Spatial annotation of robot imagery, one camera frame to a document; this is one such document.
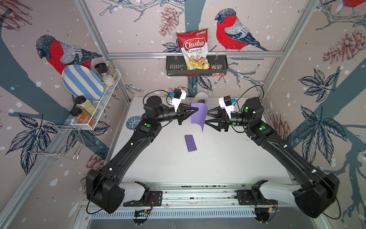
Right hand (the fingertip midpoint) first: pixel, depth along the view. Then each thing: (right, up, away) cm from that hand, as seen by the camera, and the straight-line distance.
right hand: (205, 117), depth 63 cm
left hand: (-3, +4, -1) cm, 5 cm away
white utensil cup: (+2, +13, +43) cm, 45 cm away
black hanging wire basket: (+12, +31, +27) cm, 43 cm away
